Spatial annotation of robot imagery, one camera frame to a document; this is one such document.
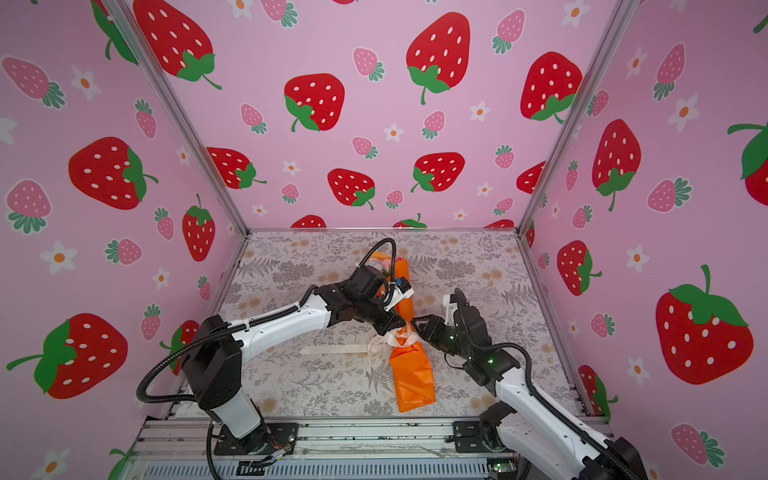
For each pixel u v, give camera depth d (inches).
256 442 25.6
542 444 21.2
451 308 29.2
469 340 23.3
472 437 29.0
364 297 25.8
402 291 28.6
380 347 33.8
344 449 28.8
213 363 17.5
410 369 31.9
